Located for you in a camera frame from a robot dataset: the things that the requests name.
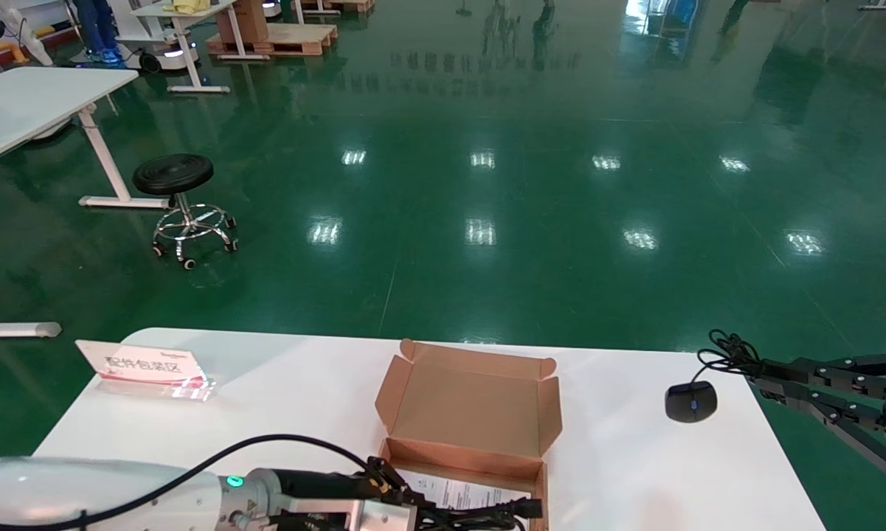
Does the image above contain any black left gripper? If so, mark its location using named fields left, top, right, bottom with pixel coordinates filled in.
left=273, top=456, right=543, bottom=521

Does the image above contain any brown cardboard storage box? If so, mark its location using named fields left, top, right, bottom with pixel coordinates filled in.
left=375, top=339, right=564, bottom=531

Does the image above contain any black wired computer mouse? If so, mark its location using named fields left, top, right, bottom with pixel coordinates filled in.
left=665, top=330, right=766, bottom=423

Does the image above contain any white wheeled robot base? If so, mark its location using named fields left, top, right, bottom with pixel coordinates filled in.
left=113, top=0, right=200, bottom=73

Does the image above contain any wooden pallet with box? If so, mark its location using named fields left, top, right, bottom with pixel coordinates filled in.
left=207, top=22, right=339, bottom=57

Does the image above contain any white printed instruction sheet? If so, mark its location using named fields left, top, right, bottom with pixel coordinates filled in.
left=406, top=472, right=536, bottom=518

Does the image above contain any clear acrylic sign pink label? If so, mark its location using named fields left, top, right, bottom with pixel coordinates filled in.
left=76, top=339, right=218, bottom=403

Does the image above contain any black round stool chrome base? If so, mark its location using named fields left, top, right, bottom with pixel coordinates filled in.
left=133, top=153, right=238, bottom=270

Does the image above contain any white table foot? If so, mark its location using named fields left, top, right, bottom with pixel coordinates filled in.
left=0, top=302, right=63, bottom=339

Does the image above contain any empty wooden pallet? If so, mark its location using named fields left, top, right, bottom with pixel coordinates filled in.
left=300, top=0, right=375, bottom=14

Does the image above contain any brown cardboard carton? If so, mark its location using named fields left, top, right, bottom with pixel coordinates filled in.
left=216, top=0, right=271, bottom=43

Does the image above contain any small white table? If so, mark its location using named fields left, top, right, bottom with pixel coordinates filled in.
left=131, top=0, right=239, bottom=94

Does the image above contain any large white table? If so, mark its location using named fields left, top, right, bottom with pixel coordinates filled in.
left=0, top=66, right=169, bottom=209

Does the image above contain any person in blue trousers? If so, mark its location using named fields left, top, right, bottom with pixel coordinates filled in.
left=72, top=0, right=125, bottom=66

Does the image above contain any white slanted robot limb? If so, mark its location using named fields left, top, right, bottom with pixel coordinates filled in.
left=0, top=0, right=55, bottom=66

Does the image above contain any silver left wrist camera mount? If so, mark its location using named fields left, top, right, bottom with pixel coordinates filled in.
left=280, top=498, right=418, bottom=531

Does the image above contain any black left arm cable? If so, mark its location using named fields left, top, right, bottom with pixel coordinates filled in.
left=0, top=434, right=373, bottom=531

